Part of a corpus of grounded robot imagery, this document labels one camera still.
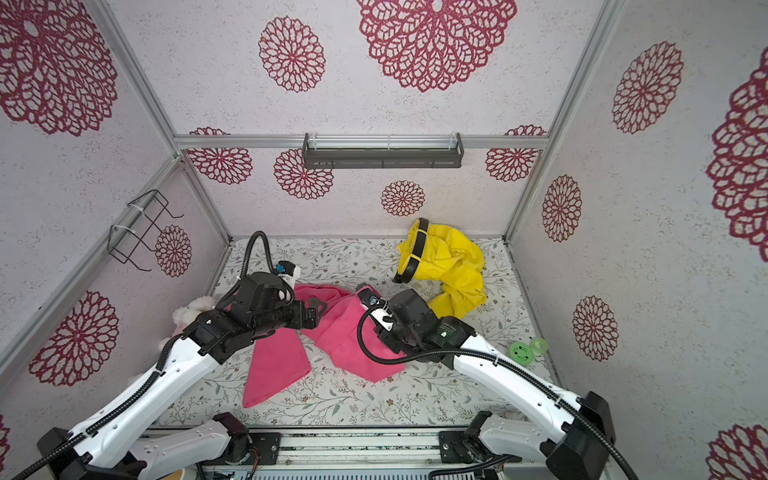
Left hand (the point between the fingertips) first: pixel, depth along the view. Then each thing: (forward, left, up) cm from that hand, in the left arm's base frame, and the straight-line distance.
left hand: (310, 306), depth 74 cm
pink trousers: (-3, -8, -10) cm, 13 cm away
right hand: (-2, -18, -3) cm, 18 cm away
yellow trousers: (+28, -42, -16) cm, 53 cm away
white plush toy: (+3, +35, -8) cm, 36 cm away
